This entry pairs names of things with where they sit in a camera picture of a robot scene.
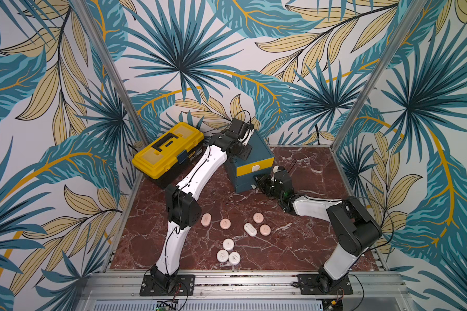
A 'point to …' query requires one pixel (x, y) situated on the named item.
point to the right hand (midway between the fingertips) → (253, 176)
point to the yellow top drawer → (255, 166)
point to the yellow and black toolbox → (166, 160)
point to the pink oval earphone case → (205, 219)
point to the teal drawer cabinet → (259, 151)
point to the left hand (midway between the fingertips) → (244, 153)
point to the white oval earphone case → (250, 229)
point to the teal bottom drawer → (246, 186)
